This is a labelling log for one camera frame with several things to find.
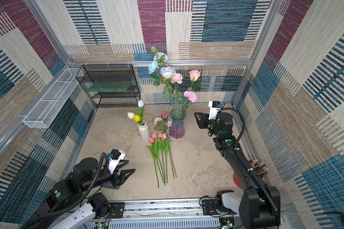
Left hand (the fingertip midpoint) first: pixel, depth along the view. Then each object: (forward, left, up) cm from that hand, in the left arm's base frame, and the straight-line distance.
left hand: (131, 166), depth 66 cm
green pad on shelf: (+55, +24, +3) cm, 59 cm away
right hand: (+25, -32, +5) cm, 41 cm away
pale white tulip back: (+32, -1, +8) cm, 33 cm away
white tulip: (+24, +3, +7) cm, 26 cm away
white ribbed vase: (+25, -1, -9) cm, 27 cm away
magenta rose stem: (+45, -13, -15) cm, 49 cm away
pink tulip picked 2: (+18, -8, -19) cm, 27 cm away
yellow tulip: (+21, -1, +9) cm, 23 cm away
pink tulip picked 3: (+20, -14, -20) cm, 31 cm away
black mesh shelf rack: (+64, +24, +7) cm, 69 cm away
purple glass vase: (+29, -22, -13) cm, 38 cm away
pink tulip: (+23, -12, -19) cm, 32 cm away
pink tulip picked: (+25, -5, -19) cm, 32 cm away
